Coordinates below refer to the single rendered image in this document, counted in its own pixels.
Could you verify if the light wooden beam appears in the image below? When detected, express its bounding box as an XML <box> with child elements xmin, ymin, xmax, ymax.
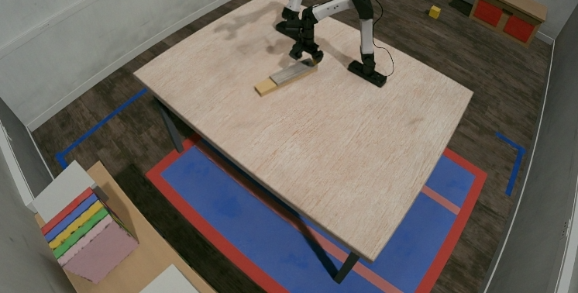
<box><xmin>254</xmin><ymin>67</ymin><xmax>318</xmax><ymax>97</ymax></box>

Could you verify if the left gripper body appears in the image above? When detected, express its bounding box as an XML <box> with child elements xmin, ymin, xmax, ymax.
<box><xmin>292</xmin><ymin>37</ymin><xmax>324</xmax><ymax>64</ymax></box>

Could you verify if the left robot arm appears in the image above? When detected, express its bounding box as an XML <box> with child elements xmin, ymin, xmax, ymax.
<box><xmin>286</xmin><ymin>0</ymin><xmax>387</xmax><ymax>85</ymax></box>

